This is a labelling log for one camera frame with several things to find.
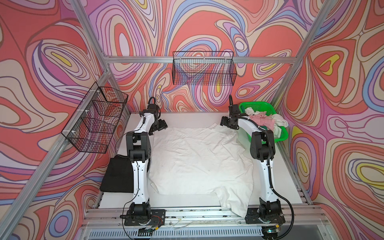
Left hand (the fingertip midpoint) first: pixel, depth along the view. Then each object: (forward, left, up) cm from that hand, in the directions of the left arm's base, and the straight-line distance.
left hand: (162, 128), depth 106 cm
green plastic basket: (+18, -78, +4) cm, 80 cm away
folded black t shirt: (-35, +21, -1) cm, 41 cm away
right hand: (+4, -48, -2) cm, 48 cm away
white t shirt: (-24, -27, -3) cm, 36 cm away
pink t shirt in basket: (+5, -72, +4) cm, 72 cm away
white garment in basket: (+1, -82, +7) cm, 82 cm away
